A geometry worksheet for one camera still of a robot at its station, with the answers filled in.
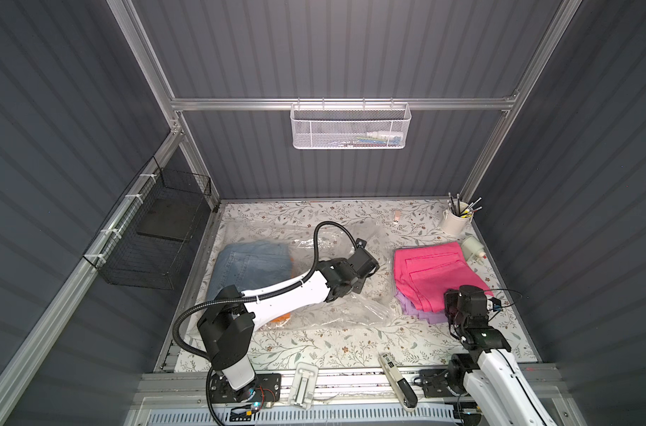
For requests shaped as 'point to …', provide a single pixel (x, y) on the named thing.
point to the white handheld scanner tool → (402, 387)
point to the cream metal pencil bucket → (456, 218)
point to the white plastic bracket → (303, 385)
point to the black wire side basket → (148, 240)
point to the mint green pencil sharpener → (472, 248)
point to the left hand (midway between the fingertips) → (356, 276)
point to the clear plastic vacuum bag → (373, 308)
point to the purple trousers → (410, 308)
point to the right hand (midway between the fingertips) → (451, 289)
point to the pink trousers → (425, 272)
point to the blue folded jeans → (249, 265)
